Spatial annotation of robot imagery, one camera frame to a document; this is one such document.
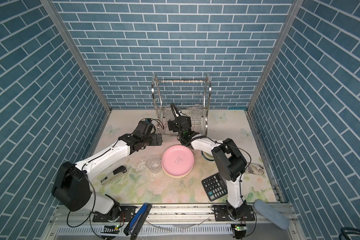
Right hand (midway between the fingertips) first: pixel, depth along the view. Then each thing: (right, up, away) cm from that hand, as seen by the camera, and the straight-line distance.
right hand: (175, 117), depth 94 cm
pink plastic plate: (+1, -27, -2) cm, 28 cm away
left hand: (-11, -12, -6) cm, 18 cm away
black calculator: (+22, -39, -13) cm, 47 cm away
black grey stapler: (-32, -32, -11) cm, 47 cm away
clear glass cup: (-14, -29, -1) cm, 32 cm away
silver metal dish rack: (+11, +17, +22) cm, 30 cm away
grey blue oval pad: (+49, -49, -21) cm, 72 cm away
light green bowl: (+19, -23, -9) cm, 31 cm away
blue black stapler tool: (-18, -53, -22) cm, 60 cm away
